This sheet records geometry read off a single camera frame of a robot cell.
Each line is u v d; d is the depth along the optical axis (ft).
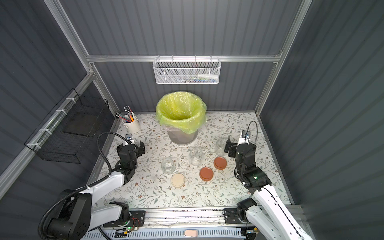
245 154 1.69
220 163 3.02
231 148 2.15
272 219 1.51
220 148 2.99
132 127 3.37
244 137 2.01
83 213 1.37
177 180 2.80
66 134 2.39
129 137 2.43
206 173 2.91
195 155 3.15
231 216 2.42
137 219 2.37
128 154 2.18
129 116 3.43
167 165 2.99
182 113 3.32
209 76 3.07
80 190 1.50
